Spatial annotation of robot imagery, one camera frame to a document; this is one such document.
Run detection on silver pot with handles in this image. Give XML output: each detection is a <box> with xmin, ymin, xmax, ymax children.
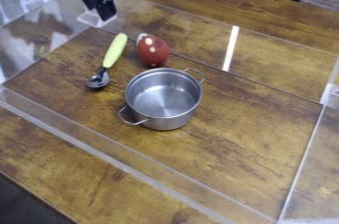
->
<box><xmin>118</xmin><ymin>67</ymin><xmax>206</xmax><ymax>131</ymax></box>

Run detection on spoon with yellow-green handle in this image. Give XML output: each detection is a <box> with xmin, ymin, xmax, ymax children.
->
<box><xmin>86</xmin><ymin>33</ymin><xmax>127</xmax><ymax>89</ymax></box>

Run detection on clear acrylic enclosure wall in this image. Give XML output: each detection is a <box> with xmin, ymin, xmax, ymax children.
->
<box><xmin>0</xmin><ymin>0</ymin><xmax>339</xmax><ymax>224</ymax></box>

